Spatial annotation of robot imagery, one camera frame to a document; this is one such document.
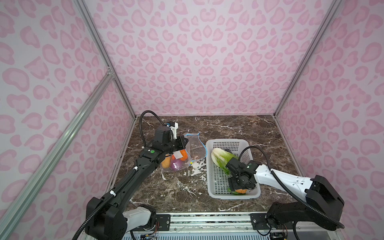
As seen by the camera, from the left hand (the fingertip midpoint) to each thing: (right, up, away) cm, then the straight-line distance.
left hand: (189, 137), depth 77 cm
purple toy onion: (-8, -16, +9) cm, 20 cm away
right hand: (+26, -27, +4) cm, 37 cm away
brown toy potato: (+27, -28, +1) cm, 39 cm away
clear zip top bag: (+3, -10, +23) cm, 25 cm away
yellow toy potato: (-15, -16, +12) cm, 25 cm away
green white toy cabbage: (+18, -12, +9) cm, 23 cm away
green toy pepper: (+20, -26, -3) cm, 33 cm away
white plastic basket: (+16, -26, +8) cm, 31 cm away
